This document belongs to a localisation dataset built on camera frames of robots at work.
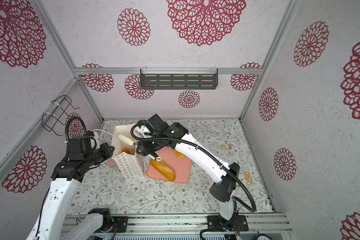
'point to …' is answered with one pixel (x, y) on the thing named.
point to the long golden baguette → (163, 168)
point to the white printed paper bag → (132, 166)
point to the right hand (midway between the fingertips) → (139, 147)
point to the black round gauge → (261, 236)
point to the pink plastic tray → (182, 167)
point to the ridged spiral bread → (179, 154)
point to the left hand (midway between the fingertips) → (115, 150)
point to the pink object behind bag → (111, 162)
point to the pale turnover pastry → (125, 150)
